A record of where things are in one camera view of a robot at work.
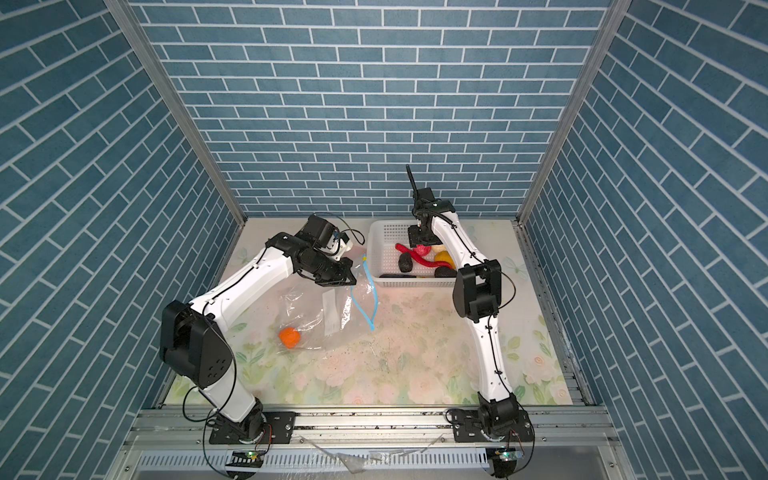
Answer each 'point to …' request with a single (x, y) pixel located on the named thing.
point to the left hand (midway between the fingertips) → (357, 280)
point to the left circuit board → (247, 458)
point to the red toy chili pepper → (421, 259)
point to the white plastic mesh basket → (384, 259)
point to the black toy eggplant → (445, 272)
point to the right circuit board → (506, 457)
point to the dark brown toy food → (405, 262)
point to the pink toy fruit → (422, 249)
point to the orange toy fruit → (290, 337)
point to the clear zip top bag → (329, 315)
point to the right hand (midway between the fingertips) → (420, 237)
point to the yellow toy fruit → (443, 256)
